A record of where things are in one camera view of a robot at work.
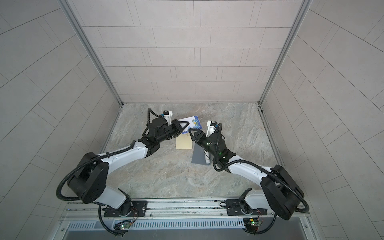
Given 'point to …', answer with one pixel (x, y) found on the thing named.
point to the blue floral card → (194, 122)
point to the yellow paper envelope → (183, 141)
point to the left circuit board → (122, 225)
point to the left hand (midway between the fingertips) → (193, 122)
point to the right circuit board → (251, 224)
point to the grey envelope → (198, 155)
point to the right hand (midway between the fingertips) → (189, 133)
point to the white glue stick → (207, 157)
